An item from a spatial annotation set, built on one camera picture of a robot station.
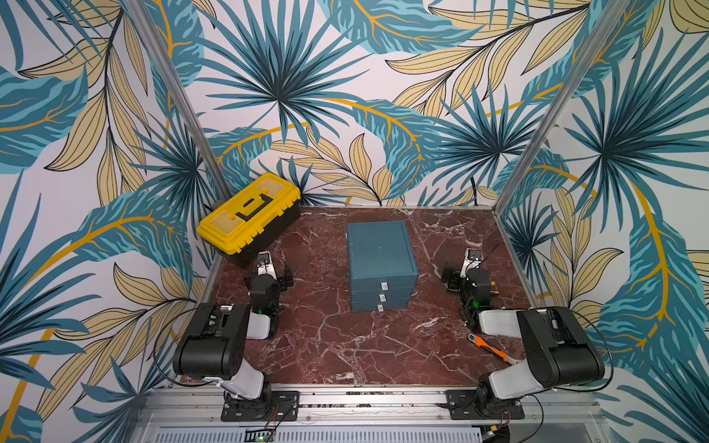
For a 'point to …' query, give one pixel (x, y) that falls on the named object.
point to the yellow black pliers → (494, 291)
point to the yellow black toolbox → (253, 221)
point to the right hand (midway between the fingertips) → (464, 264)
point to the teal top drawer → (383, 282)
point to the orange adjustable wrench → (480, 342)
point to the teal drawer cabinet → (383, 273)
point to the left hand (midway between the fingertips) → (271, 267)
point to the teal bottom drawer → (378, 304)
